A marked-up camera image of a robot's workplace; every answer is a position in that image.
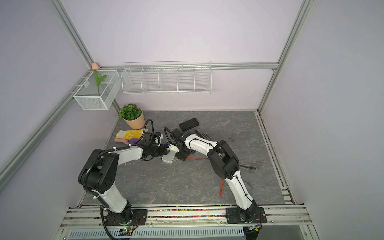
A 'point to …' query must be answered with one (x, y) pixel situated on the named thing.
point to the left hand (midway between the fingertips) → (169, 151)
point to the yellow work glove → (130, 134)
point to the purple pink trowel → (131, 141)
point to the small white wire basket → (87, 95)
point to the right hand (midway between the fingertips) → (182, 155)
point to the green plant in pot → (133, 115)
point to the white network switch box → (168, 157)
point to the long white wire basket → (167, 77)
